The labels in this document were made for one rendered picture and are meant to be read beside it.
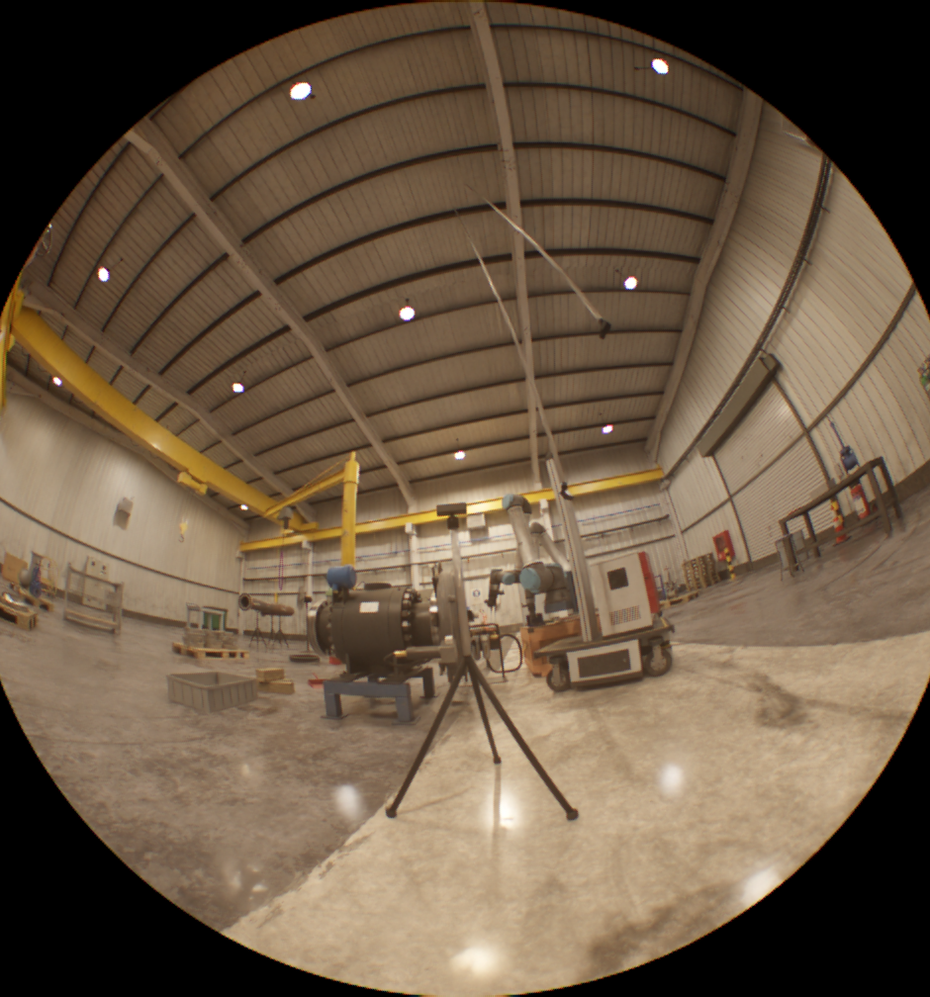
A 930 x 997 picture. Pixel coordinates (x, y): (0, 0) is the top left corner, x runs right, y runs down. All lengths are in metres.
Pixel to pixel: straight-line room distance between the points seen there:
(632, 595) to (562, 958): 1.85
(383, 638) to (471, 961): 1.76
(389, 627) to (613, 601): 1.42
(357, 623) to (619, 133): 9.48
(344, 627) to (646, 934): 2.02
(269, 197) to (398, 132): 3.00
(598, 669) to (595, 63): 9.38
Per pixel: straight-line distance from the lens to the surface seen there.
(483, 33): 7.16
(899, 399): 8.01
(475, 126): 7.63
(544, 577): 1.96
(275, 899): 0.79
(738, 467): 10.97
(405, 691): 1.85
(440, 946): 0.67
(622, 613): 2.02
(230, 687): 2.32
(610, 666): 2.00
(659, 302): 11.29
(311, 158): 7.84
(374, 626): 1.98
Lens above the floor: 0.58
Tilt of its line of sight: 24 degrees up
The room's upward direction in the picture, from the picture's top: 7 degrees counter-clockwise
